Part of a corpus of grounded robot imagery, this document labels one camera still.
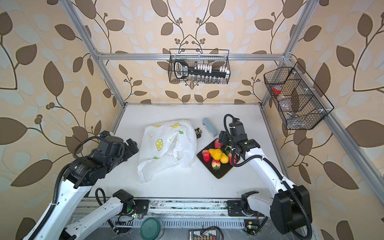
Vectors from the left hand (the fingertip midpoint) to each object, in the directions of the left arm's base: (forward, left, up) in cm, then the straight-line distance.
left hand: (132, 147), depth 68 cm
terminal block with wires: (-30, -38, -23) cm, 53 cm away
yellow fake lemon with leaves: (+5, -46, -20) cm, 50 cm away
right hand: (+13, -46, -10) cm, 49 cm away
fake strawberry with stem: (+1, -41, -20) cm, 46 cm away
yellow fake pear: (+6, -41, -17) cm, 45 cm away
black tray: (+1, -46, -24) cm, 52 cm away
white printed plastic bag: (+6, -13, -8) cm, 17 cm away
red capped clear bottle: (+39, -77, +3) cm, 86 cm away
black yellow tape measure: (+24, -30, -22) cm, 44 cm away
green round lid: (-29, -12, -14) cm, 35 cm away
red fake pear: (+7, -35, -21) cm, 42 cm away
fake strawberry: (+7, -49, -20) cm, 53 cm away
